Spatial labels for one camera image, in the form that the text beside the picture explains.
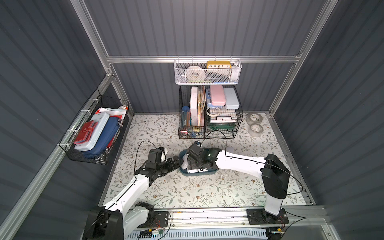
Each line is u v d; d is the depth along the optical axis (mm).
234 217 754
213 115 913
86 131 629
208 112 939
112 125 707
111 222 394
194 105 914
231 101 980
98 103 789
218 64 867
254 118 1156
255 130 1096
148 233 721
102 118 694
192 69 824
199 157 635
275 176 456
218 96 960
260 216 733
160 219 738
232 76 867
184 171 862
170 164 752
